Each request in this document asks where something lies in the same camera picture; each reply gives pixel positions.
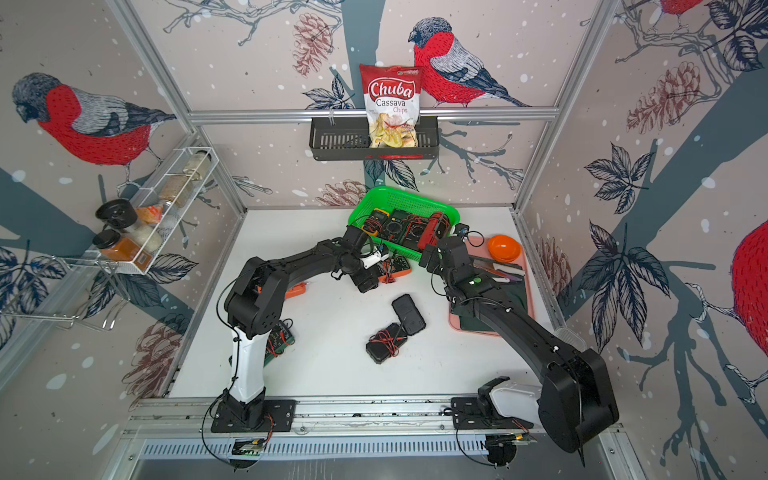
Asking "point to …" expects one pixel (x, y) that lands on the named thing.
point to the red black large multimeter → (414, 229)
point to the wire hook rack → (71, 290)
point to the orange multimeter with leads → (394, 266)
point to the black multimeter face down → (394, 226)
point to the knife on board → (500, 272)
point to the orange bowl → (504, 248)
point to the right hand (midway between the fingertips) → (437, 250)
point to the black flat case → (409, 315)
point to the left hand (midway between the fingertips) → (373, 267)
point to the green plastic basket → (380, 198)
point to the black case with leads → (384, 343)
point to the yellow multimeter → (375, 221)
